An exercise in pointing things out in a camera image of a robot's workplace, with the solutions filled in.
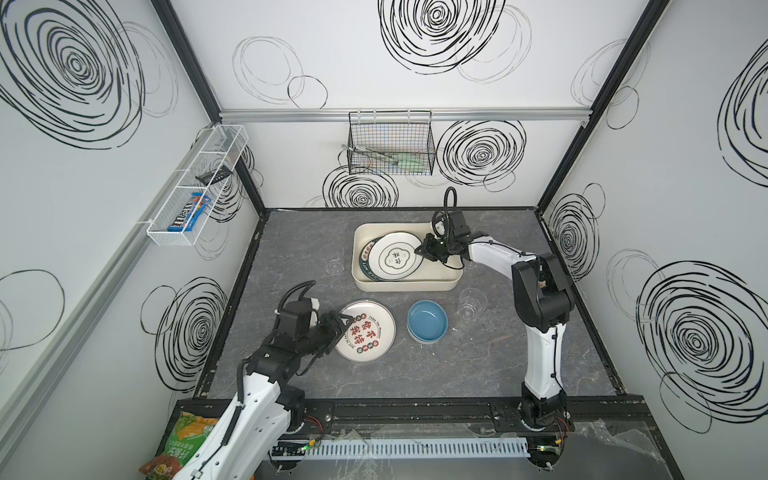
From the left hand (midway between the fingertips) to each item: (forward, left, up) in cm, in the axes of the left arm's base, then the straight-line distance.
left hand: (353, 324), depth 78 cm
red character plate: (+1, -4, -10) cm, 11 cm away
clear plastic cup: (+12, -35, -9) cm, 38 cm away
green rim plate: (+26, 0, -9) cm, 27 cm away
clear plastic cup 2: (+27, +11, -7) cm, 30 cm away
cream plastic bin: (+22, -23, -10) cm, 34 cm away
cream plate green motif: (+26, -10, -6) cm, 29 cm away
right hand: (+28, -16, -3) cm, 32 cm away
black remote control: (+32, +37, +24) cm, 54 cm away
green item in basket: (+41, -15, +22) cm, 49 cm away
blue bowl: (+3, -20, -5) cm, 21 cm away
